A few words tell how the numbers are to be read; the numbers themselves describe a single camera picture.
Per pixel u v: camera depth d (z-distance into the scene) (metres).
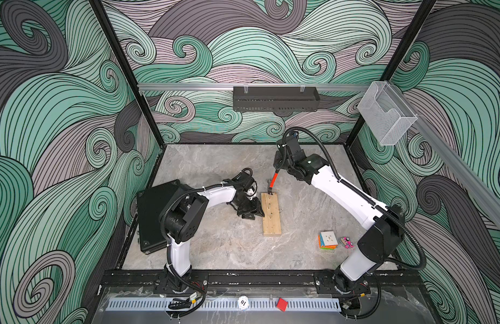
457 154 0.62
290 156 0.59
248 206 0.81
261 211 0.87
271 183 0.96
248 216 0.83
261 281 0.74
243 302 0.64
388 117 0.77
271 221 0.86
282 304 0.68
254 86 0.93
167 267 0.57
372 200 0.45
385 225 0.42
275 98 0.94
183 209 0.54
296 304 0.70
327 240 0.79
